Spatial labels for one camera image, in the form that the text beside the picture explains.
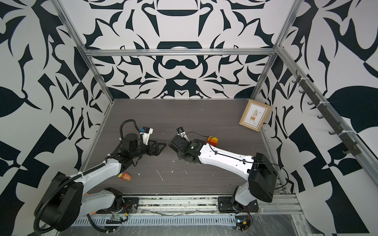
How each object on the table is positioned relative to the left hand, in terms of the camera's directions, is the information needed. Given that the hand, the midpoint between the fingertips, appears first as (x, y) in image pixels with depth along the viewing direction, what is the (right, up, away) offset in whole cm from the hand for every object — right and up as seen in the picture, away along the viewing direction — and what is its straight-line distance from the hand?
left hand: (159, 140), depth 85 cm
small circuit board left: (-16, -33, -17) cm, 41 cm away
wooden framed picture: (+61, +15, +15) cm, 64 cm away
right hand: (+14, -3, -4) cm, 14 cm away
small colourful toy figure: (-18, -18, -4) cm, 26 cm away
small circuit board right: (+42, -37, -14) cm, 58 cm away
